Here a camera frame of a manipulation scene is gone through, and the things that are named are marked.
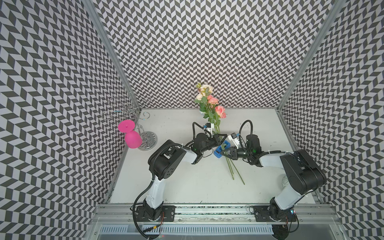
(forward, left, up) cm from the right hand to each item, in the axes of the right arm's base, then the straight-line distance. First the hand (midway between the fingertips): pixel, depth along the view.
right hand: (222, 154), depth 86 cm
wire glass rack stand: (+39, +67, -5) cm, 78 cm away
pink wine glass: (+2, +48, +14) cm, 50 cm away
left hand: (+8, -4, +6) cm, 11 cm away
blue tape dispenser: (+3, +2, -4) cm, 6 cm away
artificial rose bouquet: (+21, +6, +15) cm, 27 cm away
